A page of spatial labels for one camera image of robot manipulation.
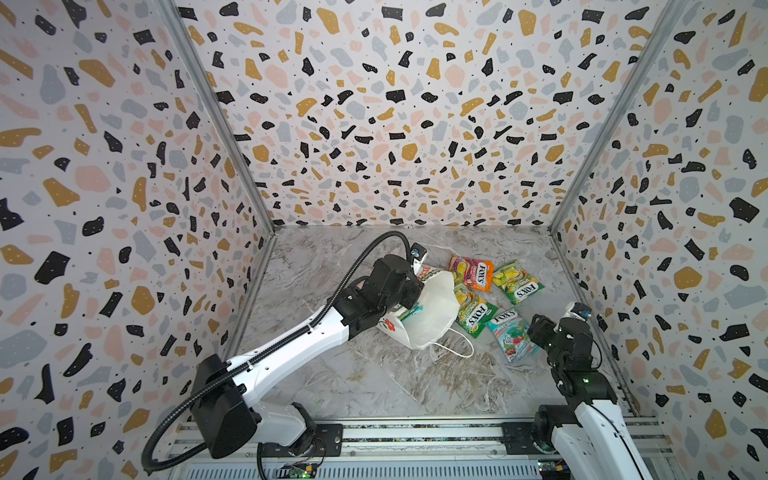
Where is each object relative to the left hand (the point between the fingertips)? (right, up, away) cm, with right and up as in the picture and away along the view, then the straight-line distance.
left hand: (416, 269), depth 74 cm
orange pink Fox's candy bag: (+23, -3, +31) cm, 39 cm away
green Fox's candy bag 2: (+19, -15, +21) cm, 32 cm away
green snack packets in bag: (-1, -14, +15) cm, 21 cm away
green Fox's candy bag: (+36, -6, +28) cm, 46 cm away
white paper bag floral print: (+6, -14, +14) cm, 21 cm away
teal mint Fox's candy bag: (+30, -20, +16) cm, 39 cm away
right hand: (+34, -13, +6) cm, 37 cm away
